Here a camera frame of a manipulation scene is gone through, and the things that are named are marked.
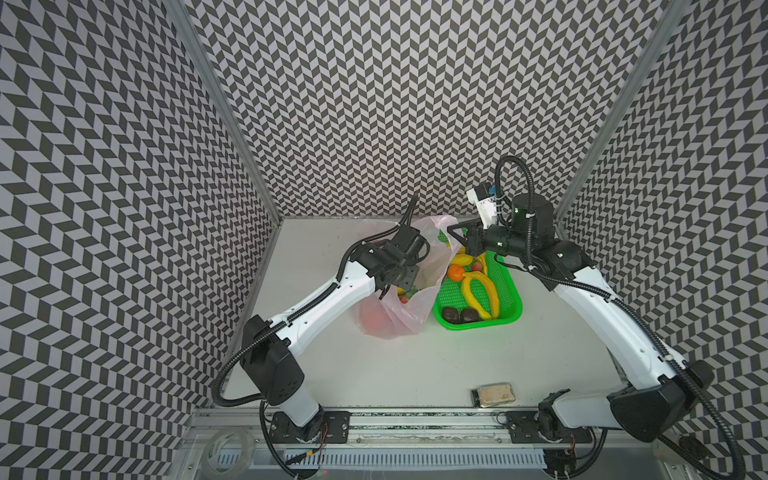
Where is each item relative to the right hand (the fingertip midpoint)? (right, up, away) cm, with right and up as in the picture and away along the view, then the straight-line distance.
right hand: (449, 237), depth 69 cm
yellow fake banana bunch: (+10, -7, +30) cm, 32 cm away
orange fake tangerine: (+7, -11, +28) cm, 31 cm away
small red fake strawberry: (+14, -9, +28) cm, 33 cm away
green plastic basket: (+15, -17, +30) cm, 37 cm away
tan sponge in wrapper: (+12, -40, +7) cm, 42 cm away
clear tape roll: (-52, -51, +1) cm, 72 cm away
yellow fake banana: (+11, -19, +25) cm, 33 cm away
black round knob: (+55, -47, -2) cm, 73 cm away
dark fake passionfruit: (+9, -23, +20) cm, 32 cm away
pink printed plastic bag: (-12, -19, +7) cm, 23 cm away
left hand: (-11, -9, +10) cm, 18 cm away
